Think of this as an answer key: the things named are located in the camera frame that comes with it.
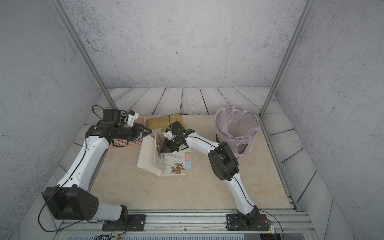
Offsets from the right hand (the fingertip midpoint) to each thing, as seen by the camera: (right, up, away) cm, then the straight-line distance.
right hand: (159, 152), depth 87 cm
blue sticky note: (+16, -9, +6) cm, 20 cm away
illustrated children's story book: (-4, -3, -5) cm, 7 cm away
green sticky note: (+17, +2, -7) cm, 18 cm away
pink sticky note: (+16, -5, +10) cm, 20 cm away
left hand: (-1, +12, -11) cm, 16 cm away
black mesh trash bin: (+47, +15, +9) cm, 50 cm away
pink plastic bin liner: (+48, +14, +9) cm, 51 cm away
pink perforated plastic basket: (-10, +8, -23) cm, 26 cm away
